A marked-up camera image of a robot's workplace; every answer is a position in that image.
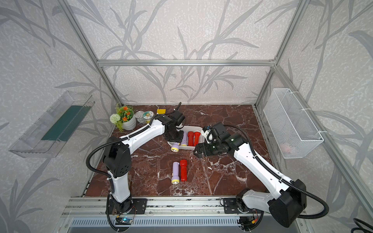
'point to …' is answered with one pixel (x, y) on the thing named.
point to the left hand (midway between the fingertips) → (180, 140)
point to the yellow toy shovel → (161, 111)
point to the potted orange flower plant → (125, 119)
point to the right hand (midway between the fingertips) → (200, 150)
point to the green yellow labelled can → (147, 115)
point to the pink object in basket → (285, 147)
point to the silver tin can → (139, 115)
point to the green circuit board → (123, 221)
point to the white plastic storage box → (191, 128)
